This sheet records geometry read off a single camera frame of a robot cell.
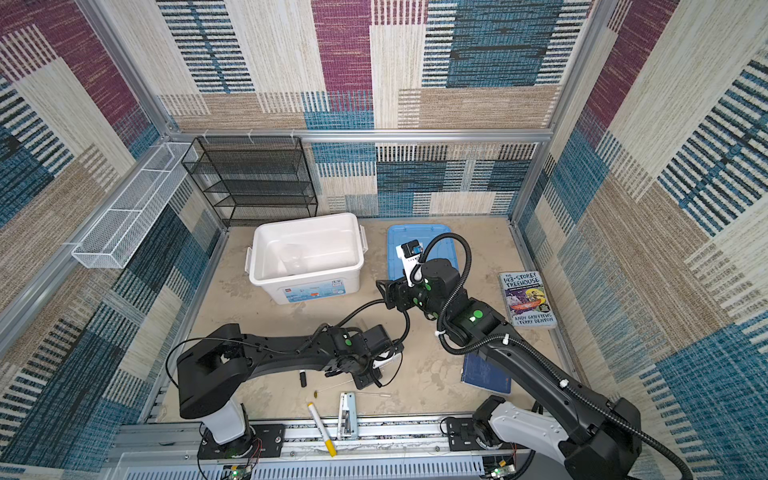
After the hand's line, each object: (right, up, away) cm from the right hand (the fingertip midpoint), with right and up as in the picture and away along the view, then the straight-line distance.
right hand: (392, 282), depth 73 cm
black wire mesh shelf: (-49, +33, +36) cm, 69 cm away
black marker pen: (-24, -27, +10) cm, 38 cm away
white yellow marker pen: (-15, -38, 0) cm, 41 cm away
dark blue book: (+24, -26, +11) cm, 37 cm away
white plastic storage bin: (-29, +4, +35) cm, 45 cm away
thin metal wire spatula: (-20, -31, +8) cm, 38 cm away
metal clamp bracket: (-11, -33, +2) cm, 35 cm away
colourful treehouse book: (+42, -8, +22) cm, 49 cm away
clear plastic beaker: (-32, +5, +29) cm, 44 cm away
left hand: (-5, -26, +11) cm, 29 cm away
